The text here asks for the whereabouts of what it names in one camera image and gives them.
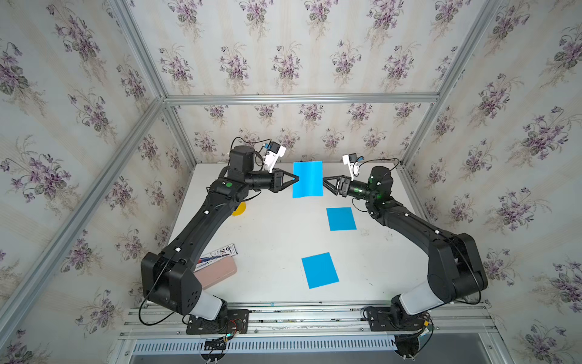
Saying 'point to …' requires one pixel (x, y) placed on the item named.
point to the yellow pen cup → (240, 209)
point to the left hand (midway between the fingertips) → (298, 180)
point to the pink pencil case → (210, 276)
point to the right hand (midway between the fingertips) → (324, 182)
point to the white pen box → (215, 257)
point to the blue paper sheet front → (320, 270)
